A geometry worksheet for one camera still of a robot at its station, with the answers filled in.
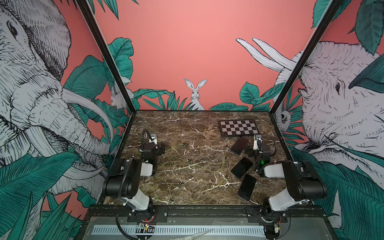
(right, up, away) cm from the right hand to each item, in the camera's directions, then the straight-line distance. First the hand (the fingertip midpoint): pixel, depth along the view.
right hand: (253, 140), depth 95 cm
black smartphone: (-7, -18, 0) cm, 19 cm away
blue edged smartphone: (-8, -4, +6) cm, 11 cm away
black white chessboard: (-7, +8, +13) cm, 16 cm away
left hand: (-65, 0, -1) cm, 65 cm away
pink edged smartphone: (-7, -27, -8) cm, 29 cm away
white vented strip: (-45, -40, -25) cm, 66 cm away
